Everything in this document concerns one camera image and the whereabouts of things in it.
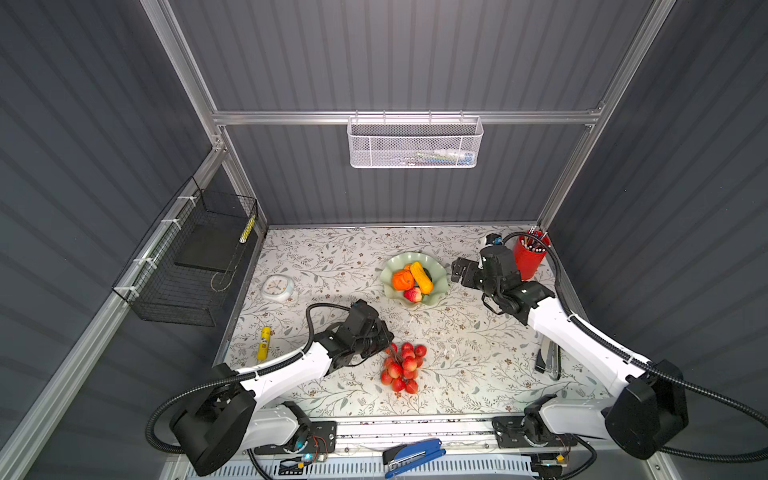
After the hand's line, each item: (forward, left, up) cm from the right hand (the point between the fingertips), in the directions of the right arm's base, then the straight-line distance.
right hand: (469, 268), depth 82 cm
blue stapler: (-42, +20, -18) cm, 50 cm away
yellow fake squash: (+5, +12, -13) cm, 19 cm away
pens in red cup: (+15, -25, -7) cm, 30 cm away
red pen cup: (+11, -22, -6) cm, 25 cm away
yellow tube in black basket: (+4, +62, +9) cm, 63 cm away
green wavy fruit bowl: (+14, +20, -15) cm, 29 cm away
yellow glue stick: (-15, +60, -17) cm, 64 cm away
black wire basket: (-7, +73, +9) cm, 74 cm away
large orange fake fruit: (+5, +18, -13) cm, 23 cm away
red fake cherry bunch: (-23, +20, -12) cm, 32 cm away
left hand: (-15, +20, -12) cm, 27 cm away
